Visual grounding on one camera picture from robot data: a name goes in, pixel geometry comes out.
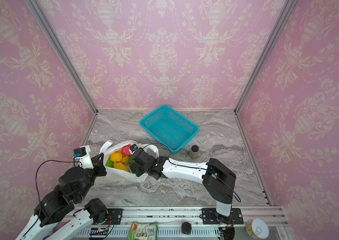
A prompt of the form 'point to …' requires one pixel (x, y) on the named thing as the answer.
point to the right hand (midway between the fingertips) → (136, 164)
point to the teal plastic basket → (170, 127)
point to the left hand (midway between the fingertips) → (105, 155)
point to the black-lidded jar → (186, 228)
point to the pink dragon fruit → (126, 150)
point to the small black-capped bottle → (193, 153)
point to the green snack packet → (140, 231)
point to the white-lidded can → (257, 228)
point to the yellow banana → (119, 165)
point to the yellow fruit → (116, 156)
